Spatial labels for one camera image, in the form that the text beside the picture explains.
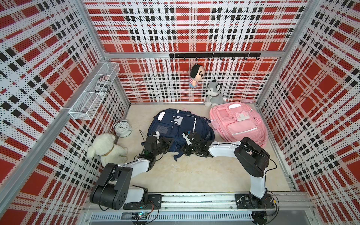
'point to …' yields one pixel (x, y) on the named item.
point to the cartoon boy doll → (197, 74)
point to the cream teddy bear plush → (103, 146)
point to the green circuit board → (142, 215)
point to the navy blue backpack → (174, 123)
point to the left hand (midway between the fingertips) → (177, 138)
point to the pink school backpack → (235, 121)
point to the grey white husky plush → (214, 98)
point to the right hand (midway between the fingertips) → (184, 148)
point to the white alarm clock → (123, 129)
